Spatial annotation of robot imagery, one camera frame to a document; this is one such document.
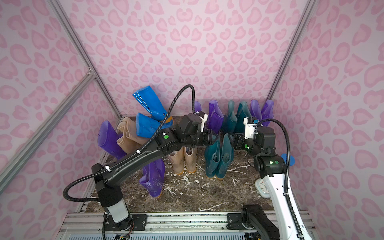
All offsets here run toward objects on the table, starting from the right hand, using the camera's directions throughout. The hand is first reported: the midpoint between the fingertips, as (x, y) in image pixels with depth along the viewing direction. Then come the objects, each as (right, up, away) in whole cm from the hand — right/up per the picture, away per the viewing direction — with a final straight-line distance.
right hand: (233, 134), depth 70 cm
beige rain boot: (-26, -12, +2) cm, 29 cm away
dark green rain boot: (-10, -11, -2) cm, 15 cm away
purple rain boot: (-17, +17, +23) cm, 33 cm away
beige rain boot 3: (-56, +7, +12) cm, 57 cm away
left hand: (-7, -1, -4) cm, 9 cm away
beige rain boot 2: (-20, -11, 0) cm, 23 cm away
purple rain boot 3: (+19, +14, +21) cm, 31 cm away
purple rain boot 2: (-7, +9, +13) cm, 17 cm away
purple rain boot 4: (-62, -2, +5) cm, 62 cm away
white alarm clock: (+19, -30, +12) cm, 37 cm away
